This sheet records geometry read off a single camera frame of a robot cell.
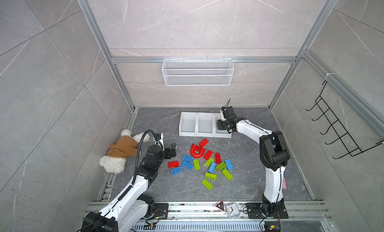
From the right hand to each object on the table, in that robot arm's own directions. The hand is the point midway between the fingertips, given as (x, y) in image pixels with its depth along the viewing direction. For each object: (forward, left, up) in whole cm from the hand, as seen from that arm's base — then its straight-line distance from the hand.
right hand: (219, 123), depth 101 cm
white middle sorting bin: (+4, +9, -7) cm, 12 cm away
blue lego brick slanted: (-30, +7, -4) cm, 31 cm away
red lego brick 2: (-21, +9, -6) cm, 24 cm away
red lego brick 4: (-27, +31, -5) cm, 41 cm away
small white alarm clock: (-51, 0, -5) cm, 52 cm away
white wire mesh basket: (+27, +14, +23) cm, 38 cm away
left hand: (-18, +33, +8) cm, 39 cm away
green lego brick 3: (-34, -1, -5) cm, 34 cm away
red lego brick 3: (-24, +3, -6) cm, 25 cm away
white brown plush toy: (-17, +59, +2) cm, 61 cm away
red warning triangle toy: (-49, +5, -6) cm, 50 cm away
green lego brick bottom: (-39, +11, -6) cm, 41 cm away
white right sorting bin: (-7, +2, -2) cm, 8 cm away
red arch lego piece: (-16, +18, -5) cm, 25 cm away
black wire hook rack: (-30, -49, +24) cm, 62 cm away
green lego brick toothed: (-35, +9, -4) cm, 36 cm away
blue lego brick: (-23, +23, -5) cm, 33 cm away
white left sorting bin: (+4, +22, -7) cm, 24 cm away
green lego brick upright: (-27, +17, -5) cm, 32 cm away
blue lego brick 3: (-31, +29, -5) cm, 42 cm away
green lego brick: (-26, +9, -6) cm, 28 cm away
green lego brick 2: (-28, +2, -6) cm, 29 cm away
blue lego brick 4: (-27, -3, -5) cm, 28 cm away
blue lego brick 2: (-27, +22, -6) cm, 36 cm away
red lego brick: (-12, +12, -5) cm, 18 cm away
